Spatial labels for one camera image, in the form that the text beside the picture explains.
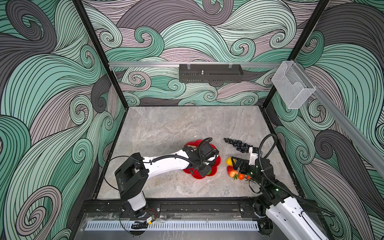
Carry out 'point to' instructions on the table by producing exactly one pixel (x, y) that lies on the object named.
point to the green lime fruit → (209, 172)
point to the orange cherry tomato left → (241, 176)
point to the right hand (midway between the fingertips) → (238, 159)
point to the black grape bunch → (240, 146)
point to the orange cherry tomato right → (248, 177)
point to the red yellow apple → (231, 172)
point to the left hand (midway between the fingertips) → (206, 166)
